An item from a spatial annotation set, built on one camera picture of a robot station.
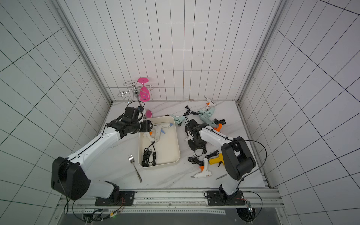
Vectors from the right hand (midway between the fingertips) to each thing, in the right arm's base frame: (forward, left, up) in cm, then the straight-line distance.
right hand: (191, 147), depth 90 cm
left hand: (+4, +28, +14) cm, 31 cm away
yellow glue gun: (-7, -18, -1) cm, 20 cm away
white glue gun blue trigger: (+13, +23, +2) cm, 27 cm away
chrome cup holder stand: (+23, +39, +25) cm, 51 cm away
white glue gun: (+8, +27, -1) cm, 28 cm away
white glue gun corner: (+42, -15, -1) cm, 45 cm away
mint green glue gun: (+30, -12, -2) cm, 32 cm away
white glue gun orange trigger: (-15, -9, -2) cm, 17 cm away
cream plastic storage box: (-1, +20, 0) cm, 20 cm away
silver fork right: (-16, -19, -4) cm, 25 cm away
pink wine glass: (+23, +31, +26) cm, 46 cm away
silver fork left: (-10, +38, -2) cm, 39 cm away
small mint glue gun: (+21, +10, +1) cm, 23 cm away
